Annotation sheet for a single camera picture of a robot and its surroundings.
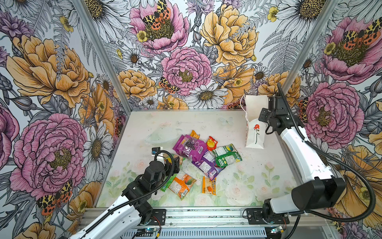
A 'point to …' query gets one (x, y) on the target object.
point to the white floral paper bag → (256, 129)
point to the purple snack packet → (207, 165)
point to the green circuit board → (146, 230)
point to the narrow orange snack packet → (208, 185)
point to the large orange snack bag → (180, 185)
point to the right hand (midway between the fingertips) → (266, 117)
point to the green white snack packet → (226, 155)
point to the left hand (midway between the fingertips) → (170, 162)
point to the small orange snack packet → (194, 135)
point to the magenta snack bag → (191, 147)
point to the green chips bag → (168, 157)
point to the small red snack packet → (211, 144)
